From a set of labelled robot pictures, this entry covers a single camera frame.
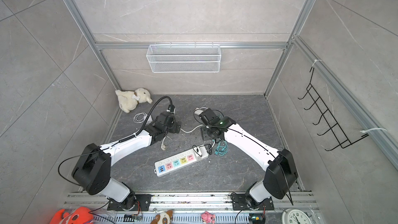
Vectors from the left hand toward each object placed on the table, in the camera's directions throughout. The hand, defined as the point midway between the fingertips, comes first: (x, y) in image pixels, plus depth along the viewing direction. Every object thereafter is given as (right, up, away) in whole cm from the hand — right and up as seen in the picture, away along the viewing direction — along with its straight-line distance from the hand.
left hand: (171, 117), depth 89 cm
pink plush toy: (+21, -44, -22) cm, 53 cm away
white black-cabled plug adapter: (+18, -19, -3) cm, 27 cm away
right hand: (+22, -8, -7) cm, 24 cm away
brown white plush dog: (+1, -43, -22) cm, 49 cm away
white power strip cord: (-5, -18, +1) cm, 19 cm away
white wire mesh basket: (+6, +38, +11) cm, 40 cm away
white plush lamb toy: (-33, +11, +17) cm, 39 cm away
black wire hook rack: (+73, -7, -30) cm, 80 cm away
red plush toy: (-34, -40, -25) cm, 58 cm away
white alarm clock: (+60, -43, -22) cm, 77 cm away
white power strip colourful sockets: (+5, -24, -6) cm, 25 cm away
